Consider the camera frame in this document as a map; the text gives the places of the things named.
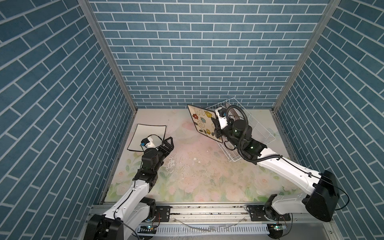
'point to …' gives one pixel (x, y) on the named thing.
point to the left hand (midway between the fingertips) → (170, 141)
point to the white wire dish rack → (260, 131)
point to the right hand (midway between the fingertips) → (212, 115)
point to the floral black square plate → (202, 119)
